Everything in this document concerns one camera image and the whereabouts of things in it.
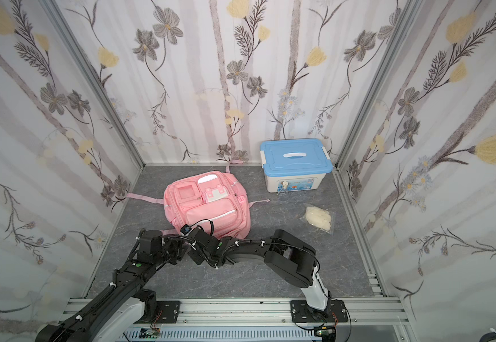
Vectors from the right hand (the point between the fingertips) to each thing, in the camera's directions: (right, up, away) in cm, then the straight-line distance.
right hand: (192, 242), depth 83 cm
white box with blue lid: (+48, +34, +15) cm, 60 cm away
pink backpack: (+7, +15, +15) cm, 23 cm away
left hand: (-1, +2, +2) cm, 2 cm away
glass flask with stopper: (+40, +19, +21) cm, 49 cm away
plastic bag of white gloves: (+56, +7, +15) cm, 58 cm away
